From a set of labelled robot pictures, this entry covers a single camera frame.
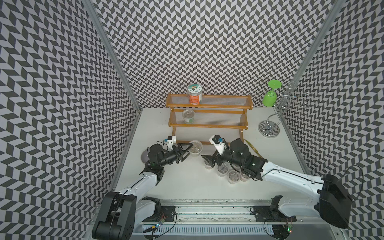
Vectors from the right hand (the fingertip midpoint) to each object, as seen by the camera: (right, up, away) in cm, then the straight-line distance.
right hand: (208, 150), depth 76 cm
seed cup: (-6, +1, -2) cm, 6 cm away
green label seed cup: (-11, +19, +13) cm, 25 cm away
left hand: (-8, 0, +2) cm, 8 cm away
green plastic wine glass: (+39, +30, +16) cm, 52 cm away
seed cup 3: (+14, -15, +4) cm, 21 cm away
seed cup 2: (+9, -12, +7) cm, 16 cm away
